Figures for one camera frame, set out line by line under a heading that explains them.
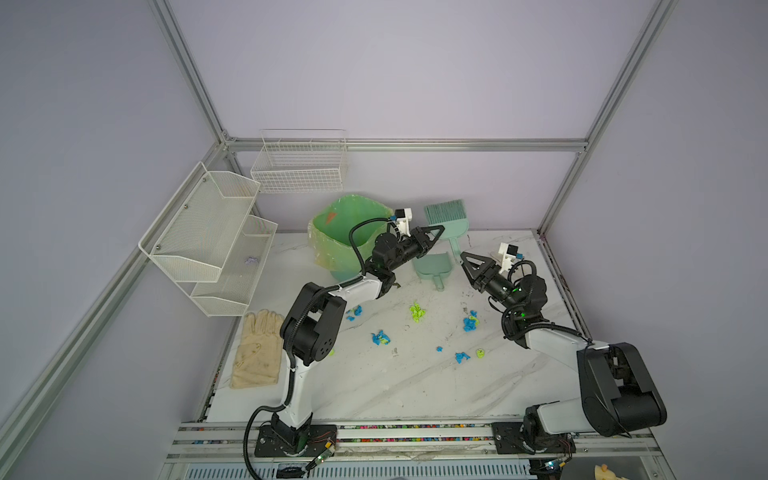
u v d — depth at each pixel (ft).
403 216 2.68
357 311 3.18
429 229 2.69
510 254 2.49
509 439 2.39
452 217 2.75
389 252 2.35
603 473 2.16
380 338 2.97
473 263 2.61
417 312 3.13
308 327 1.82
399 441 2.45
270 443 2.39
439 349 2.93
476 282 2.53
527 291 2.05
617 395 1.43
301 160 3.13
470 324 3.06
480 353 2.88
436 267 3.56
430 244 2.59
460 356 2.88
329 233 2.69
